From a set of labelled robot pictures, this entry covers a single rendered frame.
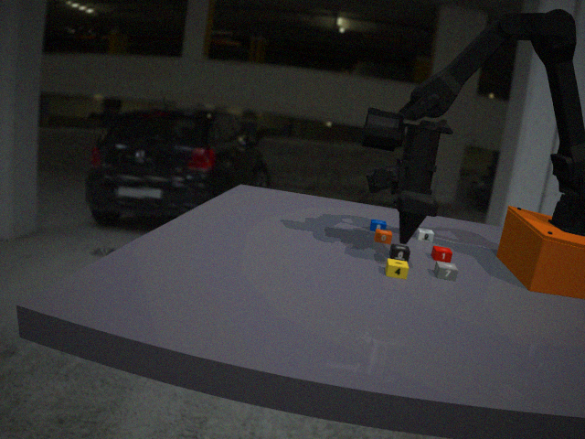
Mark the blue block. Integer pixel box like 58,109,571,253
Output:
370,219,386,231

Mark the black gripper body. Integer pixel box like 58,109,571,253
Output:
390,154,439,217

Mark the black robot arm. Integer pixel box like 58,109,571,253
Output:
362,9,585,236

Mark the yellow block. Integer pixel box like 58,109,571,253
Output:
385,258,409,279

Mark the small white digit block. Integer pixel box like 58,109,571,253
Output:
416,229,434,242

